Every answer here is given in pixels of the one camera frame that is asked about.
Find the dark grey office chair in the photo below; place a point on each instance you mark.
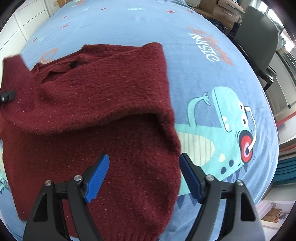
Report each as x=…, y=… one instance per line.
x=257, y=37

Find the wooden drawer cabinet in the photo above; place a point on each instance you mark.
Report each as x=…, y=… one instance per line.
x=227, y=12

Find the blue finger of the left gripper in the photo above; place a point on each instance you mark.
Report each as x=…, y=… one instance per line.
x=6, y=97

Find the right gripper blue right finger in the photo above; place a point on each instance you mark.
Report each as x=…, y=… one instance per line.
x=240, y=221

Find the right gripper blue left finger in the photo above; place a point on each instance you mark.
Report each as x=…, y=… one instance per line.
x=47, y=219

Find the teal storage boxes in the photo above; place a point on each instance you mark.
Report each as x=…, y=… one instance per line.
x=285, y=172

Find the dark red knitted sweater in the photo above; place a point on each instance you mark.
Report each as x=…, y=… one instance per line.
x=101, y=99

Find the blue cartoon dinosaur bedsheet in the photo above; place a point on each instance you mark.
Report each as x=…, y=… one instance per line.
x=222, y=117

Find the white wardrobe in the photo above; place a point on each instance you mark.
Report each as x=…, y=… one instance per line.
x=23, y=23

